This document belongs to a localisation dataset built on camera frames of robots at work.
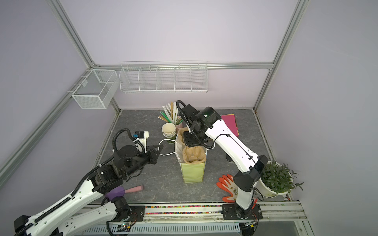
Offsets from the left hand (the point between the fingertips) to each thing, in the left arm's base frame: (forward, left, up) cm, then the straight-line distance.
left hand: (163, 148), depth 67 cm
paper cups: (+24, +1, -18) cm, 30 cm away
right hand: (+2, -13, -2) cm, 13 cm away
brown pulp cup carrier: (-2, -13, -5) cm, 14 cm away
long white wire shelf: (+54, +3, +2) cm, 54 cm away
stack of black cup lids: (+4, -36, -23) cm, 43 cm away
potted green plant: (-15, -52, -9) cm, 54 cm away
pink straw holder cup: (+27, -5, -19) cm, 33 cm away
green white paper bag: (-8, -13, -11) cm, 19 cm away
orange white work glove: (-10, -33, -25) cm, 43 cm away
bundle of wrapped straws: (+35, 0, -13) cm, 37 cm away
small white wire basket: (+48, +47, -1) cm, 68 cm away
